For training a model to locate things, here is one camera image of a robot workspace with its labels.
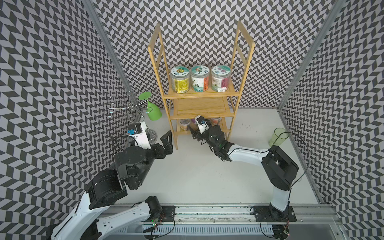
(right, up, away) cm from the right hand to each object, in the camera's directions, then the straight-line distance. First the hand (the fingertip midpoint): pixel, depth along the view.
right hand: (196, 123), depth 84 cm
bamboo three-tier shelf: (+4, +6, -9) cm, 11 cm away
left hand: (-13, -5, -28) cm, 31 cm away
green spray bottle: (-25, +6, +3) cm, 26 cm away
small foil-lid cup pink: (+11, +1, +1) cm, 11 cm away
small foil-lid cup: (-7, 0, -3) cm, 7 cm away
